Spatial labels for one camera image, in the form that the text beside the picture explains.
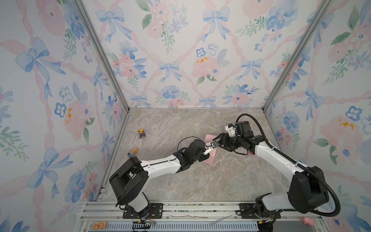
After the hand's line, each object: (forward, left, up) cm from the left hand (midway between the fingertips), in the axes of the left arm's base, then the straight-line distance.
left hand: (207, 144), depth 84 cm
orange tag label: (-38, +53, -12) cm, 67 cm away
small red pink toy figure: (-14, -16, +16) cm, 27 cm away
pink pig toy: (-35, -47, -12) cm, 60 cm away
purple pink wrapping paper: (-6, -2, -9) cm, 11 cm away
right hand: (+1, -5, +1) cm, 5 cm away
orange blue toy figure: (+1, +47, -11) cm, 48 cm away
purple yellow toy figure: (+15, +44, -11) cm, 48 cm away
